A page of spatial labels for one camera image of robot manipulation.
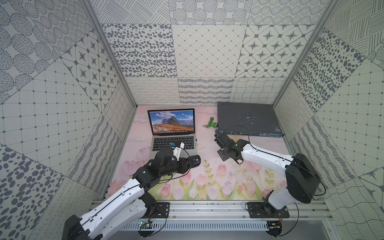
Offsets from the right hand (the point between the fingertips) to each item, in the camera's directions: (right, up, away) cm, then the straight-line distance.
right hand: (227, 151), depth 88 cm
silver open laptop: (-37, +15, +10) cm, 41 cm away
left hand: (-21, 0, -14) cm, 25 cm away
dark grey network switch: (+27, +19, +19) cm, 38 cm away
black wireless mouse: (-19, -2, -13) cm, 23 cm away
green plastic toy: (-6, +15, +17) cm, 23 cm away
